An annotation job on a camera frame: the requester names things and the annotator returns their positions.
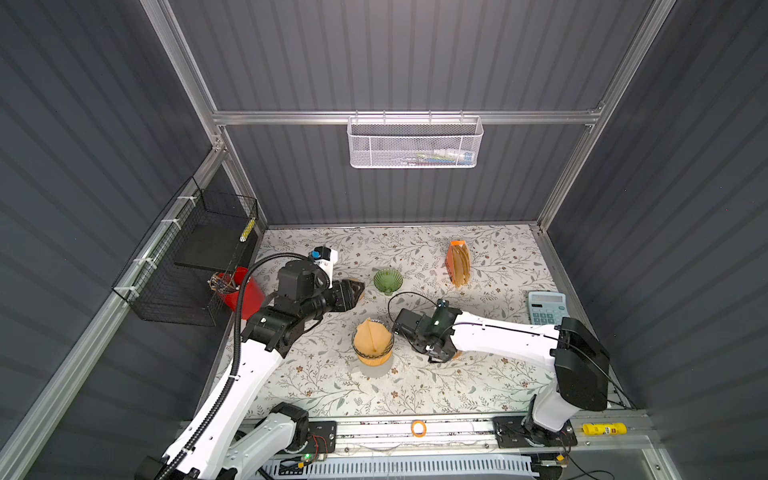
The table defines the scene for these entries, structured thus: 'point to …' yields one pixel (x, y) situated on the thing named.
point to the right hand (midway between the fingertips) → (425, 349)
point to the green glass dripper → (388, 281)
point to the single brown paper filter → (371, 338)
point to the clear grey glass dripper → (385, 350)
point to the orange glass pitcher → (457, 354)
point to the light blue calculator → (547, 308)
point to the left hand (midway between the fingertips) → (357, 286)
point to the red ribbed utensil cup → (252, 294)
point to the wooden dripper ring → (375, 362)
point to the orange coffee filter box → (457, 243)
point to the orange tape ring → (419, 435)
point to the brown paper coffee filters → (458, 264)
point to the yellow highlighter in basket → (250, 226)
